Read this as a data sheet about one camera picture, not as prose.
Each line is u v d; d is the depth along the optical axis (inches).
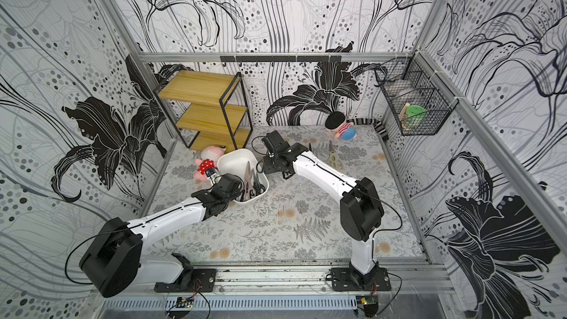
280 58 35.0
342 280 27.8
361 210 18.5
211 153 39.1
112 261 16.3
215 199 24.6
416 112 30.8
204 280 29.0
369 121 46.7
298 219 34.2
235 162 38.4
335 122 44.3
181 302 28.2
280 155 24.9
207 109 40.4
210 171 30.1
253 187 35.7
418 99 31.4
